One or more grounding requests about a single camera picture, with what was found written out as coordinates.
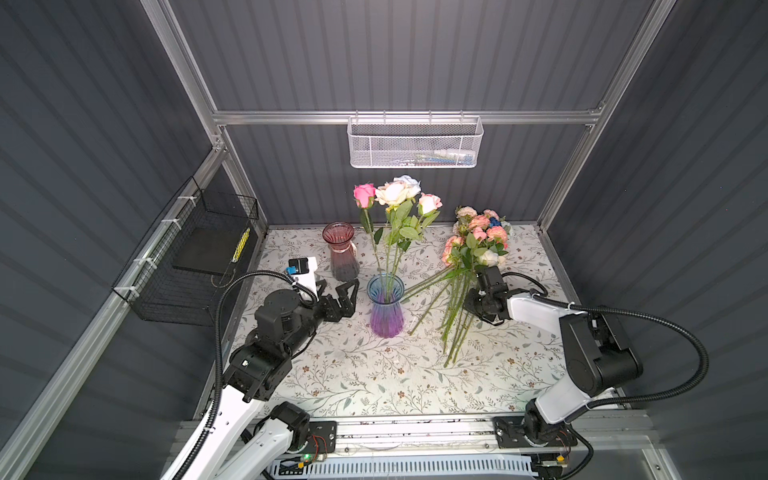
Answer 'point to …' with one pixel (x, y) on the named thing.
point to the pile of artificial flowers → (478, 238)
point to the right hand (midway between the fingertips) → (471, 305)
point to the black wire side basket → (192, 243)
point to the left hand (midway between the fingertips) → (343, 282)
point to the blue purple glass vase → (385, 292)
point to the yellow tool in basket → (241, 245)
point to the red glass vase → (343, 251)
